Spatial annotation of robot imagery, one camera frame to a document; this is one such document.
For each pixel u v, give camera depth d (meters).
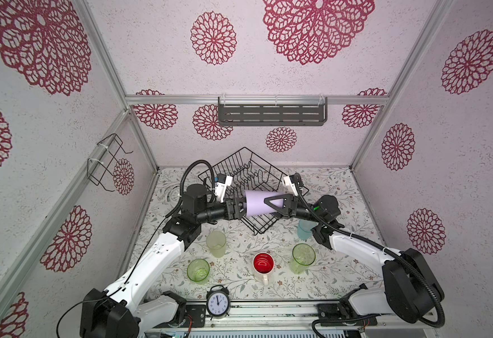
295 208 0.63
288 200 0.63
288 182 0.67
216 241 0.90
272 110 0.95
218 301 0.75
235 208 0.62
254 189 1.09
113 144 0.83
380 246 0.49
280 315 0.76
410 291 0.42
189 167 0.55
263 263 0.85
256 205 0.64
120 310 0.38
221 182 0.65
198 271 0.83
